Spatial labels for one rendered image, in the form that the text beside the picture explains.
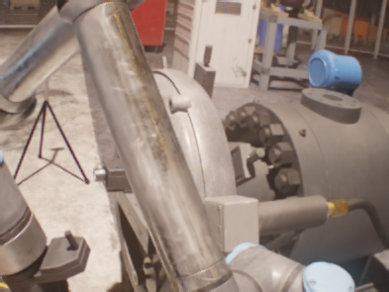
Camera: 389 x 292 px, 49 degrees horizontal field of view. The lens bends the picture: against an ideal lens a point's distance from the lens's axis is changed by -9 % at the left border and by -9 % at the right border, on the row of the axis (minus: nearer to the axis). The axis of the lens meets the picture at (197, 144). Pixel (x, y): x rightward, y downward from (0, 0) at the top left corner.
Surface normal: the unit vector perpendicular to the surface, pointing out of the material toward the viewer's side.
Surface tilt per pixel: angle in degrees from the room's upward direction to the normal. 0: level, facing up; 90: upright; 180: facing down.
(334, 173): 53
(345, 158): 46
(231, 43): 90
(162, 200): 71
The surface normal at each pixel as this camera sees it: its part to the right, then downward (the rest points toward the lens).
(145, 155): -0.07, 0.03
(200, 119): 0.29, -0.58
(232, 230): 0.39, 0.00
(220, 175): 0.36, -0.26
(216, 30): 0.27, 0.38
